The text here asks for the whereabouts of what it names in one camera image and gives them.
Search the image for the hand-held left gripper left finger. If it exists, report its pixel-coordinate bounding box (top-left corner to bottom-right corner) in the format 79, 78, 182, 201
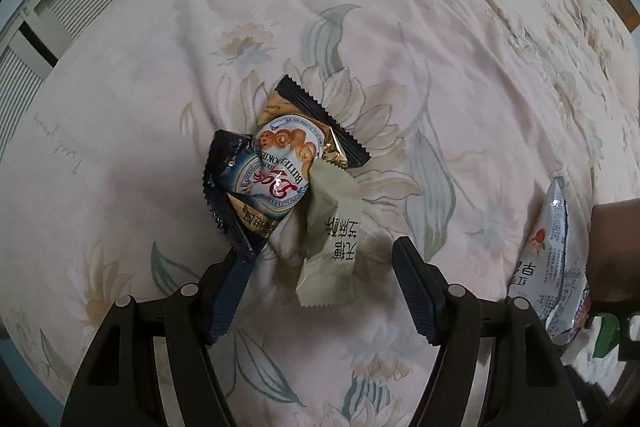
60, 247, 261, 427

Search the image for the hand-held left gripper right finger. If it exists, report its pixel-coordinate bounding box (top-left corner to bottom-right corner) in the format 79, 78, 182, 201
392, 236, 583, 427

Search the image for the beige snack packet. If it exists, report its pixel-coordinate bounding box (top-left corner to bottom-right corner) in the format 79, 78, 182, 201
295, 156, 362, 308

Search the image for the dark cookie packet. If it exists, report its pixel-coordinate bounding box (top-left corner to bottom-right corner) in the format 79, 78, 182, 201
201, 129, 313, 264
254, 75, 372, 170

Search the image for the light blue snack packet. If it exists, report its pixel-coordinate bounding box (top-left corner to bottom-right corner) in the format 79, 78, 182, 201
507, 177, 594, 346

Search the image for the bed with floral blanket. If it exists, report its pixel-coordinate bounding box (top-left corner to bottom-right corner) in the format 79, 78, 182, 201
0, 0, 640, 427

